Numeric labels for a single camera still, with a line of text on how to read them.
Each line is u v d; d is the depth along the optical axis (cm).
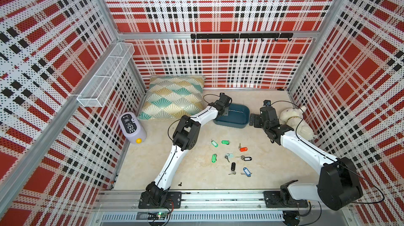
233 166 84
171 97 96
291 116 96
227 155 88
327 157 45
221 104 86
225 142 94
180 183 79
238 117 111
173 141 65
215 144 93
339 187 41
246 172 82
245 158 87
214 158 88
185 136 64
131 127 88
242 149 91
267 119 66
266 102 76
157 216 69
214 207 73
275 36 89
